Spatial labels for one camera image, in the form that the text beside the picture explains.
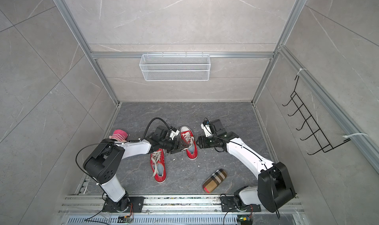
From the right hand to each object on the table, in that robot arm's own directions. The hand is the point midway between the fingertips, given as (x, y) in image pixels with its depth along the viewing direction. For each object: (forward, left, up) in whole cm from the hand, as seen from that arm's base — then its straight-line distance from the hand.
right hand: (202, 141), depth 84 cm
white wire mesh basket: (+48, +17, +19) cm, 55 cm away
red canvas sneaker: (-10, +25, -5) cm, 28 cm away
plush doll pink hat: (+8, +53, -4) cm, 54 cm away
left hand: (-1, +8, -4) cm, 9 cm away
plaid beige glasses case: (-20, -5, -9) cm, 22 cm away
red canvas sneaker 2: (+9, +9, -7) cm, 15 cm away
